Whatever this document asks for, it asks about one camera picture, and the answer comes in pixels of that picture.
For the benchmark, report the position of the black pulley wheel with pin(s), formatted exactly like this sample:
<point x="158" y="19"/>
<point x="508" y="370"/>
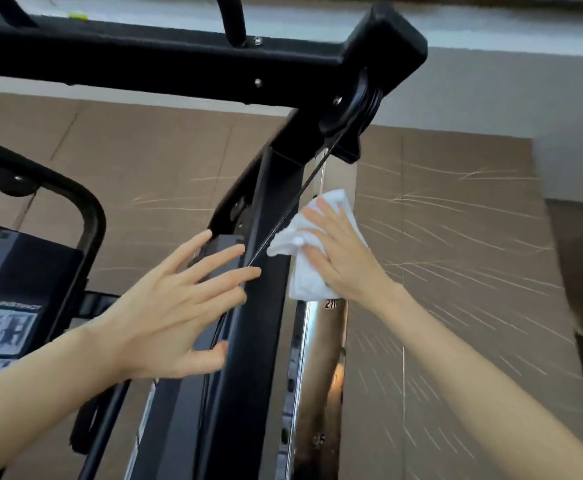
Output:
<point x="14" y="180"/>

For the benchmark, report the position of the white cleaning cloth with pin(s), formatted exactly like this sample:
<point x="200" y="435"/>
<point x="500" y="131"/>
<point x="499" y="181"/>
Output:
<point x="304" y="279"/>

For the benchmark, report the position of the person's right hand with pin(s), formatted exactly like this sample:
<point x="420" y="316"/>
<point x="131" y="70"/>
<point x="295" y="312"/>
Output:
<point x="351" y="264"/>

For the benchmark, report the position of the black weight stack cover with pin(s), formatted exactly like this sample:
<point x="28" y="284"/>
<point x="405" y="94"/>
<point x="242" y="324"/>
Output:
<point x="21" y="264"/>

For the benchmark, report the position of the person's left hand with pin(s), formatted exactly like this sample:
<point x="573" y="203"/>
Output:
<point x="161" y="324"/>

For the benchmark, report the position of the strip of exercise pictogram stickers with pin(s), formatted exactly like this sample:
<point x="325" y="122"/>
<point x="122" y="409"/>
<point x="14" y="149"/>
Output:
<point x="1" y="332"/>

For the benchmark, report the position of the black pulley bracket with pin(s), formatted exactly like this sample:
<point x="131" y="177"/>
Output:
<point x="349" y="109"/>

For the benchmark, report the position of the person's right forearm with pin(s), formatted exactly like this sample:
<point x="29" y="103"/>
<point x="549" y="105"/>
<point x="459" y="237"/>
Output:
<point x="481" y="389"/>

